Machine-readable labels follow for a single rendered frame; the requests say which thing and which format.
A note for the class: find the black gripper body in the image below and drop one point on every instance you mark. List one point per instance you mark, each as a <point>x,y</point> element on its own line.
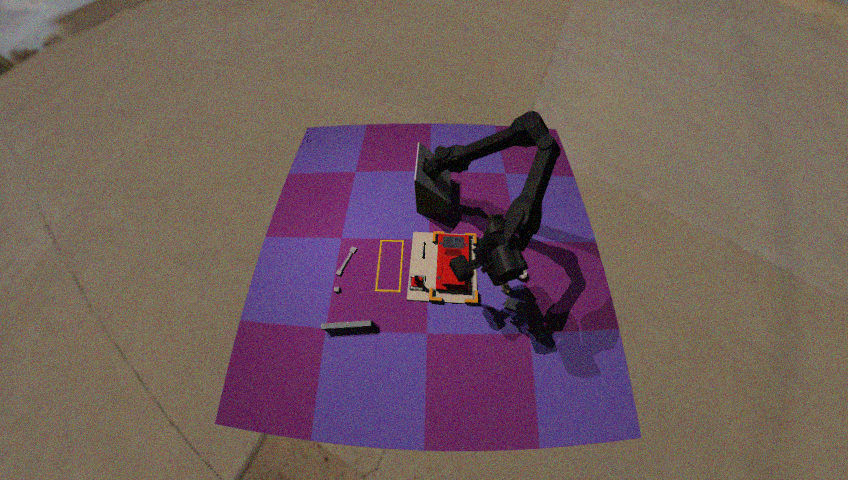
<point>463,269</point>

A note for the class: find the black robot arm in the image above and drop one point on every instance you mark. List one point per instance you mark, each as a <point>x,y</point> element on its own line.
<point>525,214</point>

